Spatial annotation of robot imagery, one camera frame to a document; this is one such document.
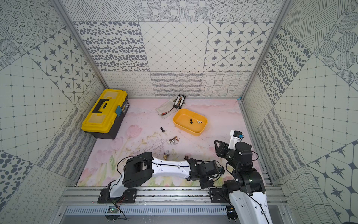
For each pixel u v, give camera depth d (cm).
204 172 61
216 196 73
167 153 88
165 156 86
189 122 104
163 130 101
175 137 95
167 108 114
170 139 95
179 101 116
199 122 104
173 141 94
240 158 50
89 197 75
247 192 46
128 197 75
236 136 61
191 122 104
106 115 88
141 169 53
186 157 86
